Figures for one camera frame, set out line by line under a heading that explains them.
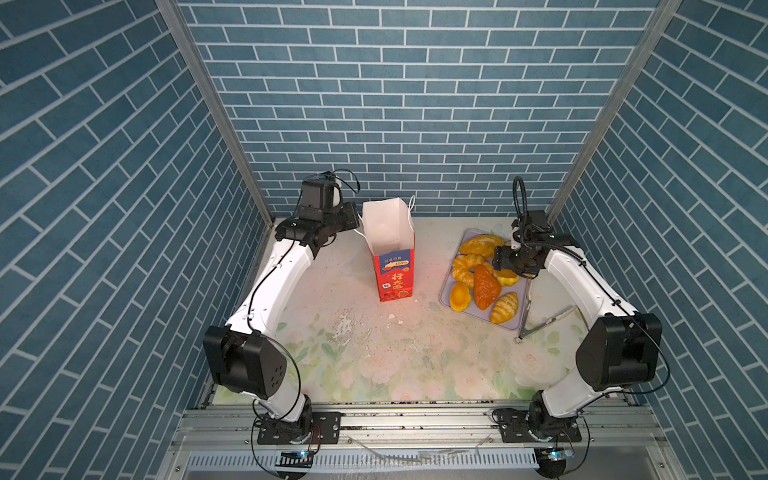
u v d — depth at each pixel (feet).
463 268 3.34
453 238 3.81
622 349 1.46
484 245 3.52
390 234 3.25
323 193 1.95
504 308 3.00
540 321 3.05
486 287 3.07
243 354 1.36
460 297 3.06
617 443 2.39
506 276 3.19
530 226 2.23
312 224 1.89
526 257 2.11
